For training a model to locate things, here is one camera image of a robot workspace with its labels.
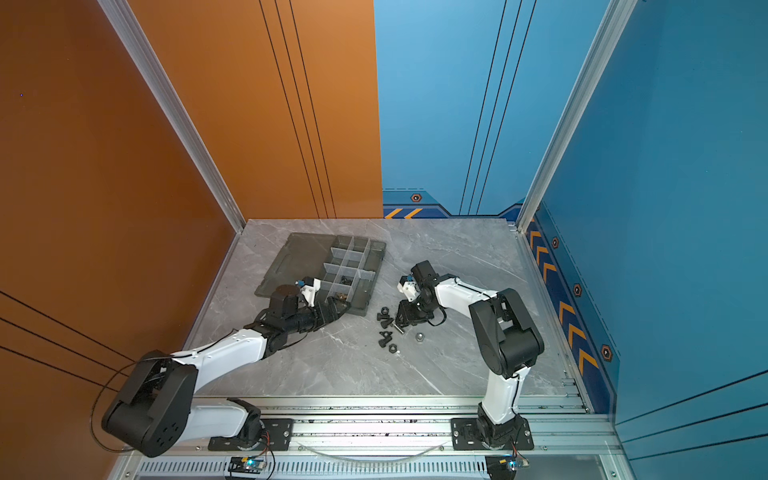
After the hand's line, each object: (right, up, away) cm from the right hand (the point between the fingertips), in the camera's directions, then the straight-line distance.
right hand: (400, 320), depth 92 cm
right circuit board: (+24, -30, -22) cm, 44 cm away
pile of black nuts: (-4, 0, 0) cm, 4 cm away
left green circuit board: (-37, -29, -22) cm, 52 cm away
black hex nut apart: (-2, -7, -5) cm, 9 cm away
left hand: (-16, +5, -6) cm, 18 cm away
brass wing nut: (-19, +7, +6) cm, 21 cm away
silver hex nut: (+6, -4, -3) cm, 8 cm away
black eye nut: (-18, +12, +9) cm, 24 cm away
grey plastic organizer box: (-17, +16, +10) cm, 25 cm away
